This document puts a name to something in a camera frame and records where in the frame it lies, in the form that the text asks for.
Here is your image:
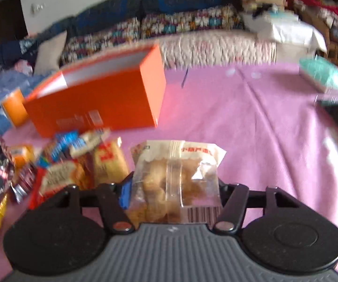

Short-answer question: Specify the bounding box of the floral cushion right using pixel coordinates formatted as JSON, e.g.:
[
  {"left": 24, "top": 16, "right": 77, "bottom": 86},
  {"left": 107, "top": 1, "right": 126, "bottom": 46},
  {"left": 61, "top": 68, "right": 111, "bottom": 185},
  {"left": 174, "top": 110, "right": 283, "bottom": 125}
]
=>
[{"left": 141, "top": 4, "right": 246, "bottom": 39}]

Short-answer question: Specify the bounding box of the beige pillow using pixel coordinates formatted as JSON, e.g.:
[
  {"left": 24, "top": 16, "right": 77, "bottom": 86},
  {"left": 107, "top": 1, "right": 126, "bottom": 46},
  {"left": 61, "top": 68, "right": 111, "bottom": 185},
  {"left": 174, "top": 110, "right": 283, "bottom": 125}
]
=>
[{"left": 34, "top": 31, "right": 67, "bottom": 75}]

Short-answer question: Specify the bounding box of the orange cardboard box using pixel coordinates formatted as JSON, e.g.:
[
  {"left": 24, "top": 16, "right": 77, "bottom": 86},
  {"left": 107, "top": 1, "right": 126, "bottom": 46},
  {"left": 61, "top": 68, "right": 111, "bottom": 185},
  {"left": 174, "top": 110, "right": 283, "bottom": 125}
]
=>
[{"left": 24, "top": 45, "right": 166, "bottom": 137}]

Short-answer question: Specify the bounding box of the white paper sheet pile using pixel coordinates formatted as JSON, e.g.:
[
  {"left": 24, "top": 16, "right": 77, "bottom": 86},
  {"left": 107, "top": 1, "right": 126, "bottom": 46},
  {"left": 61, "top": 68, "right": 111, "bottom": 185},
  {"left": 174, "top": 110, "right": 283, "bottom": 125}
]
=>
[{"left": 242, "top": 12, "right": 327, "bottom": 52}]

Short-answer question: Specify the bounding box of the red chip snack bag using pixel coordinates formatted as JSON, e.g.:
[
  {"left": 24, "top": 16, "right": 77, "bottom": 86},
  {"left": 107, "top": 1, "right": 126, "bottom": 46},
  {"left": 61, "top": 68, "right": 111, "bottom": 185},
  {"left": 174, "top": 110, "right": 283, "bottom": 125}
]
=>
[{"left": 29, "top": 161, "right": 95, "bottom": 210}]

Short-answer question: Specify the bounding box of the floral cushion left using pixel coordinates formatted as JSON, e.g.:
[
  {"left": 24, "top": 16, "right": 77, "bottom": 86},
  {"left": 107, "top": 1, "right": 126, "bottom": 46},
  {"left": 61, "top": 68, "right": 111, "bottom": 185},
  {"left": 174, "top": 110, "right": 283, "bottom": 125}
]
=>
[{"left": 61, "top": 17, "right": 140, "bottom": 65}]

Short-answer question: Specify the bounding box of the red cloth pile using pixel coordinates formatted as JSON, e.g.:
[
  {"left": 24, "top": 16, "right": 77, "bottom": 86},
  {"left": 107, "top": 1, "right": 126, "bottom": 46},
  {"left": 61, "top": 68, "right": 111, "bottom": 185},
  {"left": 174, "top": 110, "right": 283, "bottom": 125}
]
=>
[{"left": 286, "top": 0, "right": 338, "bottom": 45}]

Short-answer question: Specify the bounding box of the teal tissue pack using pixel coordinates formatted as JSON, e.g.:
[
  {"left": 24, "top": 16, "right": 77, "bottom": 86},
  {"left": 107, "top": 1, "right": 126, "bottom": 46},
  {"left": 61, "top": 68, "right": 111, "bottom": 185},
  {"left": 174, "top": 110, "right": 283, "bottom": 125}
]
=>
[{"left": 299, "top": 56, "right": 338, "bottom": 93}]

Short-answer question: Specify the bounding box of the blue cookie snack packet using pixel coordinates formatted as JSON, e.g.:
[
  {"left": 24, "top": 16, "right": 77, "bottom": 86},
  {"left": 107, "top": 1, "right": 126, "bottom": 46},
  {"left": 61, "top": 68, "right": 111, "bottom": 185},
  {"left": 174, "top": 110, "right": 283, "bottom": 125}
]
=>
[{"left": 37, "top": 129, "right": 111, "bottom": 167}]

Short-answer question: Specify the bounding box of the yellow noodle snack packet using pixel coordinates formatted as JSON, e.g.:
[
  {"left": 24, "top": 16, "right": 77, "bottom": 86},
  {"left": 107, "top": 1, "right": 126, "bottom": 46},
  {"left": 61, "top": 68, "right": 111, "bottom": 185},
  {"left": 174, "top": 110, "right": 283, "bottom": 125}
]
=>
[{"left": 93, "top": 137, "right": 130, "bottom": 185}]

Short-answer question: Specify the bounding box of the blue patterned sofa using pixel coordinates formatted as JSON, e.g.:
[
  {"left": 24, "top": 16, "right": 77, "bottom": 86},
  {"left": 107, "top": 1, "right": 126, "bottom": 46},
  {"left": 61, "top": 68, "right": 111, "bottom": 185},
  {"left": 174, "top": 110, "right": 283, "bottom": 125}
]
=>
[{"left": 0, "top": 0, "right": 242, "bottom": 67}]

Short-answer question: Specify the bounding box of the beige quilted sofa cover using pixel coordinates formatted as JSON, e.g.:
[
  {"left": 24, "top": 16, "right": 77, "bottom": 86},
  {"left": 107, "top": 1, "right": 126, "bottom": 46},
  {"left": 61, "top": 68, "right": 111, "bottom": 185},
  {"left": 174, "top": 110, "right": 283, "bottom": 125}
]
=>
[{"left": 148, "top": 30, "right": 276, "bottom": 69}]

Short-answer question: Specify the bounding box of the clear bag of pastries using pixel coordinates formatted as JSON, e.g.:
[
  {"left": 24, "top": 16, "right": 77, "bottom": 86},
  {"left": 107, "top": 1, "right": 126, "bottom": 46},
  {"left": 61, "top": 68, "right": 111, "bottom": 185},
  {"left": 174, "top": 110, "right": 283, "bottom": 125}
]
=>
[{"left": 126, "top": 140, "right": 226, "bottom": 227}]

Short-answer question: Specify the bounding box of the orange cylindrical can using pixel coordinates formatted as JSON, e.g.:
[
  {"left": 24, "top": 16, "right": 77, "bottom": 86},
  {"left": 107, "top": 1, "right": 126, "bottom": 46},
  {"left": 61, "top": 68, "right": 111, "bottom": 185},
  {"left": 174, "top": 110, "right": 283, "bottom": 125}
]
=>
[{"left": 0, "top": 88, "right": 29, "bottom": 127}]

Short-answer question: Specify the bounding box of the wall light switch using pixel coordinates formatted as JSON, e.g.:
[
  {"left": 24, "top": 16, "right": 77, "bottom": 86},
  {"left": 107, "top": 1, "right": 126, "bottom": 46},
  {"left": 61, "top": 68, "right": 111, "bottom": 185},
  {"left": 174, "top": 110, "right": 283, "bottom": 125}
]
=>
[{"left": 31, "top": 3, "right": 45, "bottom": 15}]

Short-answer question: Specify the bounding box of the floral cushion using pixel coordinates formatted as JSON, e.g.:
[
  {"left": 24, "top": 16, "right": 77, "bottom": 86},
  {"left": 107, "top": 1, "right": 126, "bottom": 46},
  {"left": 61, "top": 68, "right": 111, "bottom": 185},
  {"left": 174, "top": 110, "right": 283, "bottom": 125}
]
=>
[
  {"left": 141, "top": 4, "right": 246, "bottom": 39},
  {"left": 61, "top": 17, "right": 140, "bottom": 65}
]

